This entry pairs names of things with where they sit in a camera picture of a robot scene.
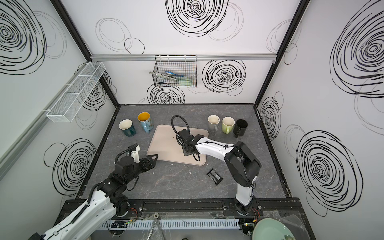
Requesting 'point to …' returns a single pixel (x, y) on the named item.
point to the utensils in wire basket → (176, 78)
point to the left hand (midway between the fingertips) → (154, 157)
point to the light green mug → (227, 124)
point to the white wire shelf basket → (62, 109)
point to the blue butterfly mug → (145, 121)
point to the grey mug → (213, 120)
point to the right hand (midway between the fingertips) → (187, 149)
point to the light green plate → (271, 229)
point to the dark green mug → (127, 127)
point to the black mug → (240, 127)
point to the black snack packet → (214, 176)
